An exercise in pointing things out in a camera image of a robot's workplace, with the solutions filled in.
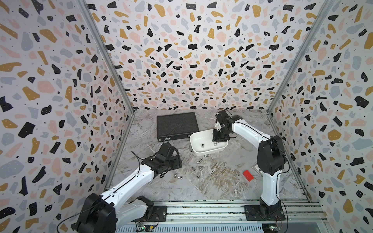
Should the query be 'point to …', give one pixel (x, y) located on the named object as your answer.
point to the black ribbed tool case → (176, 126)
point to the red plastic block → (248, 175)
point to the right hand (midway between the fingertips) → (213, 140)
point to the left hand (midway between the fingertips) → (179, 162)
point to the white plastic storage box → (205, 137)
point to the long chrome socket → (191, 148)
